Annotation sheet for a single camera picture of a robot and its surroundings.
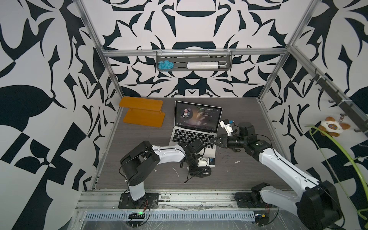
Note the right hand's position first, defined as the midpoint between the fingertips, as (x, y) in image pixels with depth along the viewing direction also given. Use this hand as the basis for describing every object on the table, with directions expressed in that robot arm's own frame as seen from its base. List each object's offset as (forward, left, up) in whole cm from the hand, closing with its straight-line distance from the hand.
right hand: (208, 139), depth 76 cm
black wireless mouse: (-12, +2, -15) cm, 19 cm away
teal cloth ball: (+44, +24, +17) cm, 53 cm away
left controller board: (-31, +37, -20) cm, 52 cm away
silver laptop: (+19, +7, -11) cm, 23 cm away
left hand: (-7, +4, -18) cm, 20 cm away
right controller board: (-33, -24, -21) cm, 46 cm away
